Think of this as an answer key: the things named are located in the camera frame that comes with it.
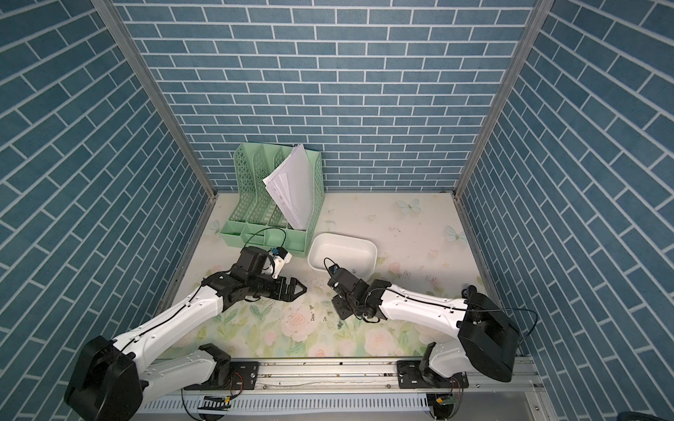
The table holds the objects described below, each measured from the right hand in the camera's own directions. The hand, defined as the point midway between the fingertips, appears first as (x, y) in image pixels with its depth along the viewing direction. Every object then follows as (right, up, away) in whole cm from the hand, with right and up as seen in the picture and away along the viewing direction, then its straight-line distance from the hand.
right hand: (340, 302), depth 82 cm
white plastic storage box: (+6, +12, +14) cm, 19 cm away
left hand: (-12, +5, -2) cm, 13 cm away
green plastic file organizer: (-36, +26, +25) cm, 51 cm away
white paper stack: (-18, +38, +9) cm, 43 cm away
